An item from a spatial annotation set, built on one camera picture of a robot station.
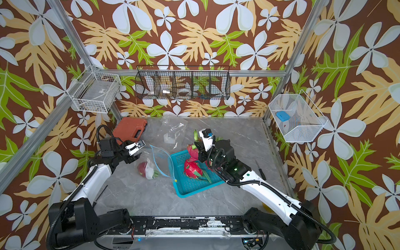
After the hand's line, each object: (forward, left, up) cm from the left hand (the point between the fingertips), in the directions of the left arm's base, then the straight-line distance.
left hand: (134, 143), depth 87 cm
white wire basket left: (+23, +22, +19) cm, 37 cm away
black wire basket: (+36, -25, +16) cm, 47 cm away
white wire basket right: (+10, -90, +12) cm, 91 cm away
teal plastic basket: (-19, -30, -15) cm, 38 cm away
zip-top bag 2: (+18, -18, -9) cm, 27 cm away
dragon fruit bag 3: (-12, -33, -7) cm, 36 cm away
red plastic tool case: (+20, +12, -11) cm, 26 cm away
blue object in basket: (+12, -84, +11) cm, 86 cm away
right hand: (-7, -35, +12) cm, 38 cm away
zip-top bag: (-16, -16, +6) cm, 23 cm away
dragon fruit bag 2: (-9, -34, +3) cm, 35 cm away
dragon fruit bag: (-13, -8, -5) cm, 17 cm away
